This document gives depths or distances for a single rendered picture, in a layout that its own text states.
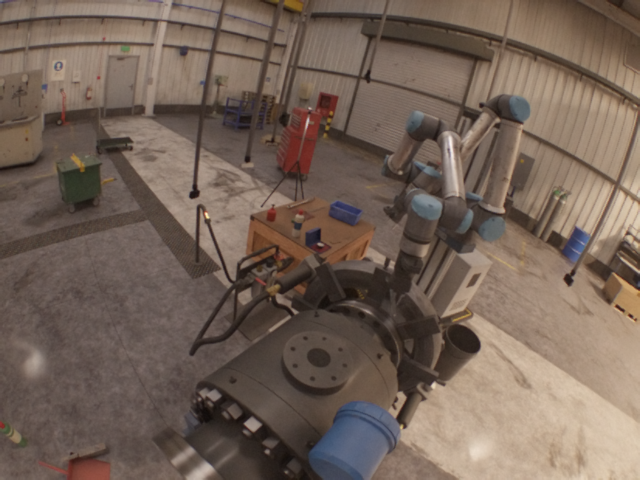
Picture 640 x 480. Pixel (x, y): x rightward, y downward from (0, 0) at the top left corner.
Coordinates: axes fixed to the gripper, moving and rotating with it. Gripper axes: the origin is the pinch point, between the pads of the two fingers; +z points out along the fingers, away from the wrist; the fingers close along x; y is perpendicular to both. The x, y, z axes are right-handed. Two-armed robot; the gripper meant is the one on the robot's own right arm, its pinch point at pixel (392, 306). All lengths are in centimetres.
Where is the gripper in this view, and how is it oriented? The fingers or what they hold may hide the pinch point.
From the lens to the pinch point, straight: 96.7
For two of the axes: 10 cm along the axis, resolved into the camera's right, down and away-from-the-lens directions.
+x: -9.7, -2.3, 0.8
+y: 1.7, -4.1, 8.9
